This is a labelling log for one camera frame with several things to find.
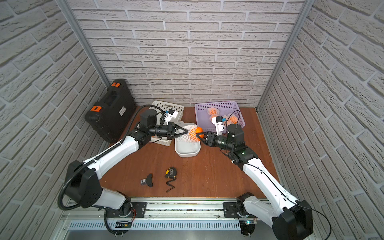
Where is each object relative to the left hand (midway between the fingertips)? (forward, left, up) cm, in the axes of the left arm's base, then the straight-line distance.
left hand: (189, 131), depth 70 cm
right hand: (-1, -6, -2) cm, 6 cm away
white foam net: (-2, 0, -2) cm, 3 cm away
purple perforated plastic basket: (+40, -31, -27) cm, 58 cm away
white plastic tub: (+6, +2, -28) cm, 29 cm away
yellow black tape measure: (-10, +11, -26) cm, 30 cm away
